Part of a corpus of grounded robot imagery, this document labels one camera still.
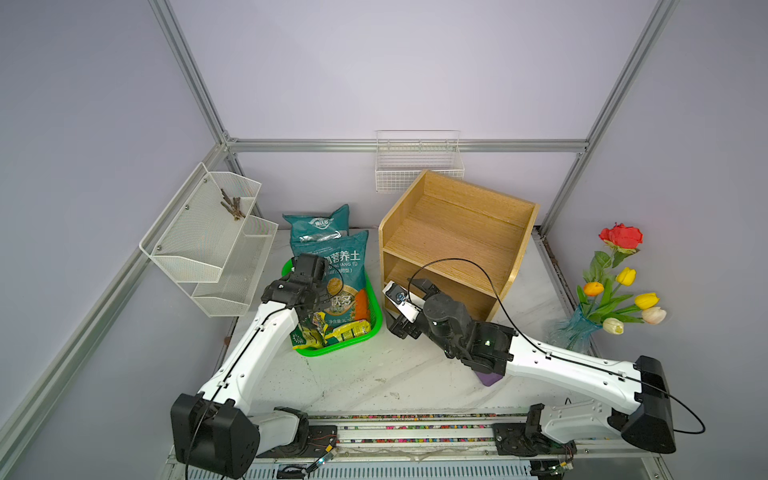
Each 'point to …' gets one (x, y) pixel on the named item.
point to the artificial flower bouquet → (600, 297)
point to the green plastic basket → (329, 348)
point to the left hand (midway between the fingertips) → (315, 298)
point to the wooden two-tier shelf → (460, 239)
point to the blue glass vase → (575, 333)
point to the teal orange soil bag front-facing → (348, 268)
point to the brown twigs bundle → (233, 207)
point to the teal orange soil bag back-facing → (306, 225)
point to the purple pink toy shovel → (489, 379)
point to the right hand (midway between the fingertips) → (401, 296)
